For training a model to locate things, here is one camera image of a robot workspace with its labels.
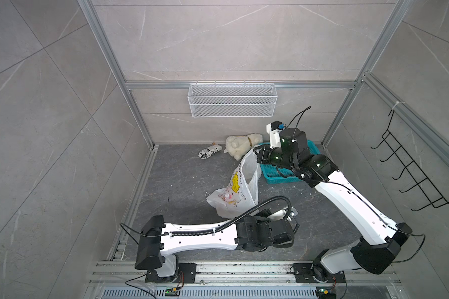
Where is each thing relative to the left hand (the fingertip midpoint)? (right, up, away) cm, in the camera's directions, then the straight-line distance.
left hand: (273, 216), depth 68 cm
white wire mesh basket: (-15, +54, +33) cm, 65 cm away
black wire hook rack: (+50, +9, -9) cm, 51 cm away
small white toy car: (-29, +25, +44) cm, 58 cm away
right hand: (-7, +25, +1) cm, 26 cm away
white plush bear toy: (-11, +29, +37) cm, 48 cm away
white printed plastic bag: (-12, +5, +11) cm, 16 cm away
